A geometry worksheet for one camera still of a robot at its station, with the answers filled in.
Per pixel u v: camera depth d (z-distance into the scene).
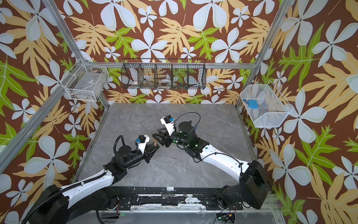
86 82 0.86
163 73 0.97
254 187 0.41
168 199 0.76
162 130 0.72
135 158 0.68
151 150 0.72
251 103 0.86
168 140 0.63
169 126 0.63
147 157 0.68
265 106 0.83
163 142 0.63
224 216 0.73
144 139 0.67
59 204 0.40
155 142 0.73
